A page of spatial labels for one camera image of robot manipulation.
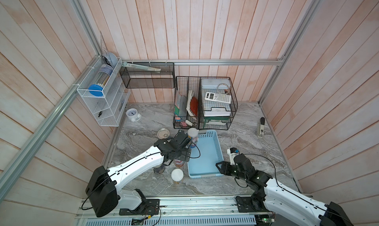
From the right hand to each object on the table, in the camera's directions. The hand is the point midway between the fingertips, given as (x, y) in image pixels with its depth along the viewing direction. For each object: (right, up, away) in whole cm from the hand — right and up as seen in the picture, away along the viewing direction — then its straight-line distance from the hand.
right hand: (218, 164), depth 84 cm
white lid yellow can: (-23, -4, -6) cm, 24 cm away
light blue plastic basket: (-7, +2, +7) cm, 10 cm away
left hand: (-22, +6, -4) cm, 24 cm away
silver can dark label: (-34, -2, -2) cm, 34 cm away
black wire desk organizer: (-7, +36, +10) cm, 38 cm away
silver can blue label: (-33, +17, +7) cm, 37 cm away
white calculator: (+2, +40, +11) cm, 42 cm away
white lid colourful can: (-14, +18, +2) cm, 23 cm away
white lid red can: (-23, 0, -1) cm, 23 cm away
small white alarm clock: (-60, +29, +27) cm, 72 cm away
